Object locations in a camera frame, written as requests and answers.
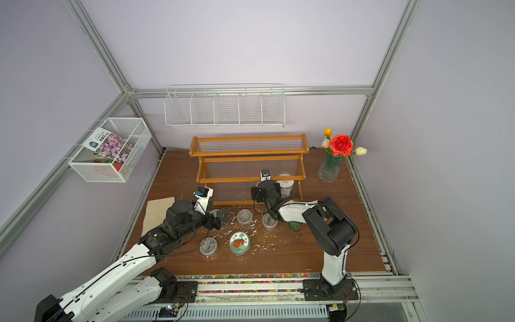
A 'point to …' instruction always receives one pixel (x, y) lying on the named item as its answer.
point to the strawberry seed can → (239, 243)
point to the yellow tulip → (328, 131)
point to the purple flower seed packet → (109, 145)
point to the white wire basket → (92, 167)
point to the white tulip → (361, 151)
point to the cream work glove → (155, 213)
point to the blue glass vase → (328, 171)
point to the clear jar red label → (269, 223)
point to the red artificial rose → (341, 145)
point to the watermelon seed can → (295, 227)
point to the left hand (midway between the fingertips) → (221, 207)
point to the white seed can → (286, 186)
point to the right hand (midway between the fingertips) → (261, 184)
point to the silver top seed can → (214, 212)
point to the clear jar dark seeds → (244, 217)
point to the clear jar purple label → (208, 247)
